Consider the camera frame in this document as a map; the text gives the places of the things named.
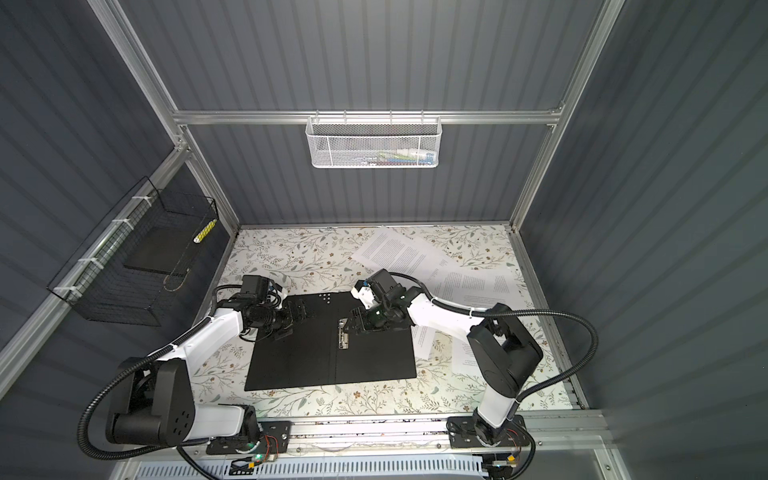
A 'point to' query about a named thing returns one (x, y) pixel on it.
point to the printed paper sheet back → (396, 252)
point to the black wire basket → (121, 271)
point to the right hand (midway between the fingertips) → (353, 332)
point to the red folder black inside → (324, 352)
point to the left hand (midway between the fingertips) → (304, 322)
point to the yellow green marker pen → (205, 230)
